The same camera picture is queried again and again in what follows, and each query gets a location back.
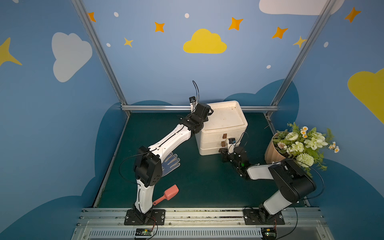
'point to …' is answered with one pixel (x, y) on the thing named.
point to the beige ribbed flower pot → (271, 154)
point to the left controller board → (143, 232)
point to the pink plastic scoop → (168, 194)
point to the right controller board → (269, 233)
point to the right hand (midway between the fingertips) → (223, 147)
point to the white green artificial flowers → (303, 145)
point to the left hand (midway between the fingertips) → (201, 111)
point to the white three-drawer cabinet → (227, 121)
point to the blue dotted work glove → (170, 163)
